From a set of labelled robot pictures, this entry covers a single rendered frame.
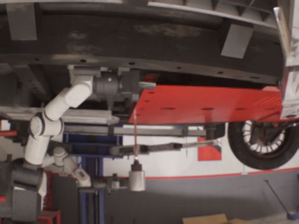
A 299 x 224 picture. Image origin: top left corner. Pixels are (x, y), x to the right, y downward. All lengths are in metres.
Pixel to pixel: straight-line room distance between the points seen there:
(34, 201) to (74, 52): 0.83
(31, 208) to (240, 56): 1.18
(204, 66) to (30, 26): 0.57
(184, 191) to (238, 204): 1.42
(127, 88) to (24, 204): 0.81
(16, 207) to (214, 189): 4.91
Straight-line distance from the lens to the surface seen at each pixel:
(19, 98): 1.50
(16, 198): 1.32
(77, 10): 0.90
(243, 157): 2.39
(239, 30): 0.86
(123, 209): 5.32
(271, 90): 1.15
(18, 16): 0.80
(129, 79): 0.89
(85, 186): 1.51
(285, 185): 6.93
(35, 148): 1.08
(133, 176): 1.41
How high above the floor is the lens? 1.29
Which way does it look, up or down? 14 degrees up
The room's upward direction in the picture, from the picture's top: straight up
